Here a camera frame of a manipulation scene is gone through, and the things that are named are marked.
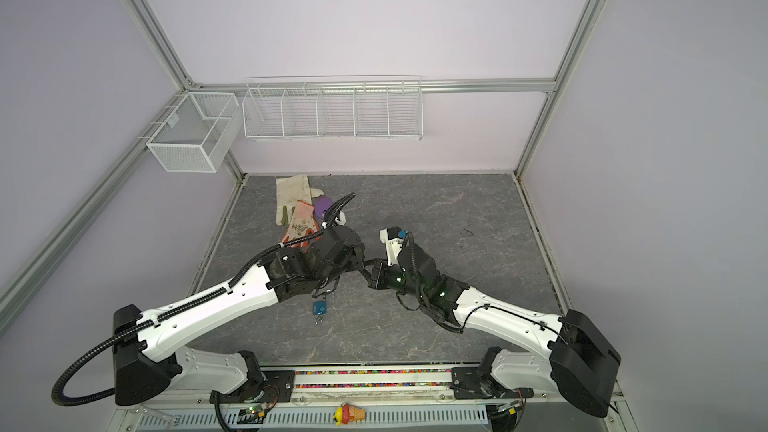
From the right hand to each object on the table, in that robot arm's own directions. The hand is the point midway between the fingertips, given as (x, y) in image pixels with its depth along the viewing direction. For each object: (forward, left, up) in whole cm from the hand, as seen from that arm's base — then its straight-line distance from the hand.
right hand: (356, 269), depth 73 cm
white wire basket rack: (+57, -5, +9) cm, 58 cm away
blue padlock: (-2, +13, -19) cm, 24 cm away
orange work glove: (+26, +24, -18) cm, 40 cm away
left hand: (+3, -2, +2) cm, 4 cm away
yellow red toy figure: (-28, +2, -17) cm, 33 cm away
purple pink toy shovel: (+37, +19, -19) cm, 45 cm away
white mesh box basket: (+46, +57, +6) cm, 73 cm away
